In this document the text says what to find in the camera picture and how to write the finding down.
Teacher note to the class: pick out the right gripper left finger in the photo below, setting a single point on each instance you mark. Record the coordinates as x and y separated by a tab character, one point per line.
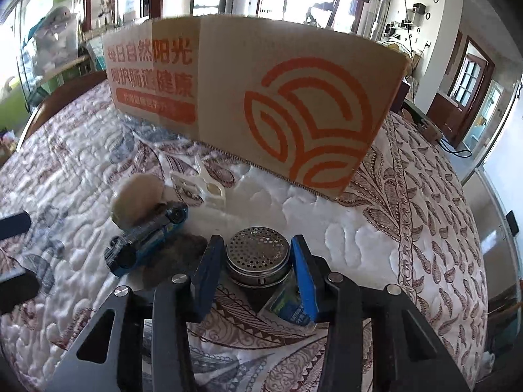
107	356

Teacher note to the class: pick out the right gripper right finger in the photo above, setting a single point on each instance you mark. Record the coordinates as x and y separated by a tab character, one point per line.
407	354

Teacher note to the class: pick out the blue black toy car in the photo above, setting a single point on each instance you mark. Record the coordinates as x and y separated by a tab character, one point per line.
136	245

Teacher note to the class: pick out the perforated round metal tin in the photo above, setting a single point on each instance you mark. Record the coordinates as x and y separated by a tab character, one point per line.
258	257

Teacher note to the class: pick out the dark brown fuzzy ball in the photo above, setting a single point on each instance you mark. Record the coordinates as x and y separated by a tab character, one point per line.
180	256

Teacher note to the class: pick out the blue packet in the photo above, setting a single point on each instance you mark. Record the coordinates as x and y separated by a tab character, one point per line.
285	308

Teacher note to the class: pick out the white plastic clip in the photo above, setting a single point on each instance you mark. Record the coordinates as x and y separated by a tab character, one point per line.
201	184

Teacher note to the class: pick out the floral quilted bedspread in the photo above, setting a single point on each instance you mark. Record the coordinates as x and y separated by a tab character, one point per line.
402	220

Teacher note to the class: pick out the wooden bed footboard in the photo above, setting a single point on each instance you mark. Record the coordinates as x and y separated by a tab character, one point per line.
59	99

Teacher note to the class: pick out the cardboard box orange print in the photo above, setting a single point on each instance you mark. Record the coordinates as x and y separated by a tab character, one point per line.
301	102

